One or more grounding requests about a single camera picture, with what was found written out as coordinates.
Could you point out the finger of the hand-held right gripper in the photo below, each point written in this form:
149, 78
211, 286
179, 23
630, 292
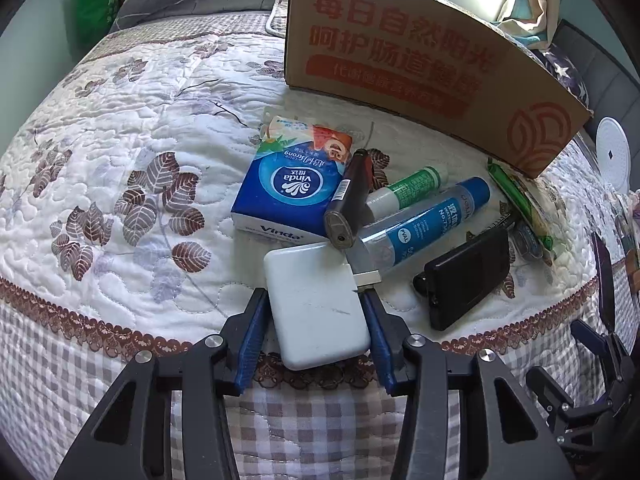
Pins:
604, 280
587, 337

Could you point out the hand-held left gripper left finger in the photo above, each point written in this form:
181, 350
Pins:
252, 340

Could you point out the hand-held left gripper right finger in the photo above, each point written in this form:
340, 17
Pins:
377, 340

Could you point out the white power bank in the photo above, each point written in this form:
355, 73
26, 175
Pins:
315, 305

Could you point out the black rectangular case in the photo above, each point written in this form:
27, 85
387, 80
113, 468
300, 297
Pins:
465, 275

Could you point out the green seaweed cracker packet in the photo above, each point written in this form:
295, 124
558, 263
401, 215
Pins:
515, 195

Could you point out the red and black lighter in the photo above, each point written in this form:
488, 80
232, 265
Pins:
347, 195

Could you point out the blue tissue pack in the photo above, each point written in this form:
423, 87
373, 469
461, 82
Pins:
285, 185

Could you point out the green white glue stick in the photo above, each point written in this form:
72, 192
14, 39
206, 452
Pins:
410, 185

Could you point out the cardboard box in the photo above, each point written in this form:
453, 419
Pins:
400, 50

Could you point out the clear blue-label glue bottle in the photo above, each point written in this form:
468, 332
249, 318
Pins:
425, 225

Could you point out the white round fan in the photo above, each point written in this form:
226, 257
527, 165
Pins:
612, 155

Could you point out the grey padded headboard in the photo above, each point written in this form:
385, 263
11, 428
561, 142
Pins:
610, 75

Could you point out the dark star-print pillow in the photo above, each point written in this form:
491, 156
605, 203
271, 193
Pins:
565, 72

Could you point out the floral quilted bedspread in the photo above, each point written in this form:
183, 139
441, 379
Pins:
125, 110

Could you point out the green plastic bag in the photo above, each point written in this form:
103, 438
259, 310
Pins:
95, 0

